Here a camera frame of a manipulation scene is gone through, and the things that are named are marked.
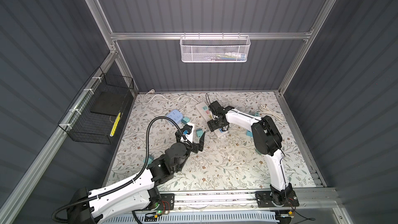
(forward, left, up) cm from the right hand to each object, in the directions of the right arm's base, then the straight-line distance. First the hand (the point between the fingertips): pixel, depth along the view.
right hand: (217, 125), depth 101 cm
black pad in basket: (-6, +54, +31) cm, 63 cm away
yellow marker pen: (-20, +48, +29) cm, 60 cm away
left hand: (-18, +12, +25) cm, 33 cm away
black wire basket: (-12, +60, +30) cm, 68 cm away
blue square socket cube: (+5, +27, +4) cm, 28 cm away
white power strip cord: (+33, +50, +1) cm, 60 cm away
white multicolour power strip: (+7, +6, +2) cm, 10 cm away
